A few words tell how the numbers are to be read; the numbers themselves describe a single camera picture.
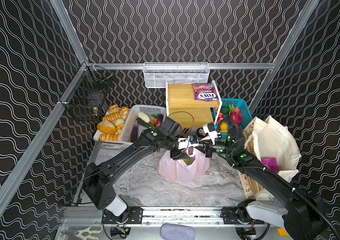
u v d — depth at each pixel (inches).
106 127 40.9
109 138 39.5
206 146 25.7
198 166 29.1
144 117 42.1
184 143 24.7
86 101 37.0
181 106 30.7
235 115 41.6
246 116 42.0
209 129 24.8
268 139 33.5
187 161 27.5
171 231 26.7
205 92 31.6
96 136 41.1
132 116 42.2
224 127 41.4
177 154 25.6
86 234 27.2
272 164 29.9
